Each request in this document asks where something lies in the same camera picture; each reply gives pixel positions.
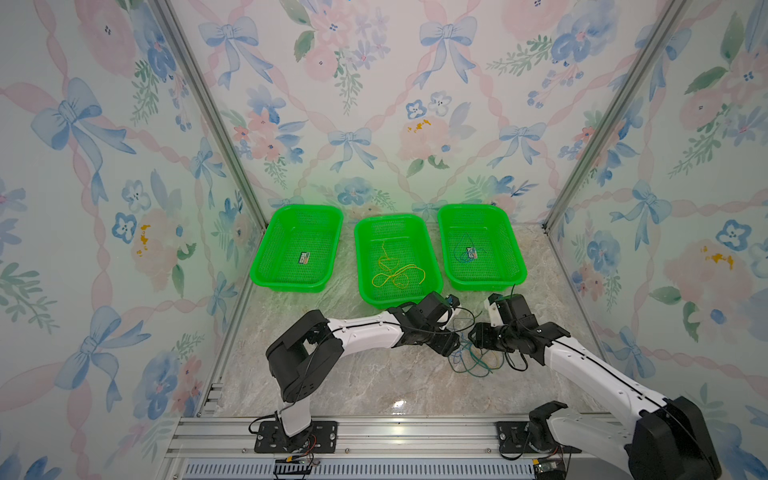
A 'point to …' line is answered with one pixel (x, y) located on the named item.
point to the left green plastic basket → (298, 250)
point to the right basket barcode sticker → (472, 254)
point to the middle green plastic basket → (407, 238)
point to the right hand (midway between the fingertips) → (477, 335)
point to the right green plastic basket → (480, 247)
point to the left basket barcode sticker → (304, 258)
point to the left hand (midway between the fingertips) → (454, 338)
